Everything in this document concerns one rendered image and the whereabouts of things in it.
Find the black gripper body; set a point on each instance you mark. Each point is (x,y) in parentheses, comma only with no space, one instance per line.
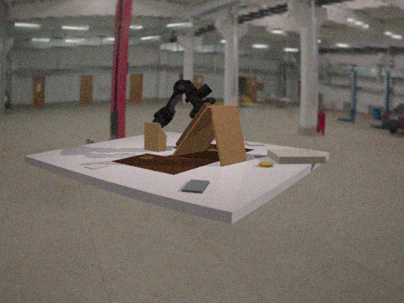
(196,108)

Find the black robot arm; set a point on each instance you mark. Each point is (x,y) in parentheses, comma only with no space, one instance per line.
(192,94)

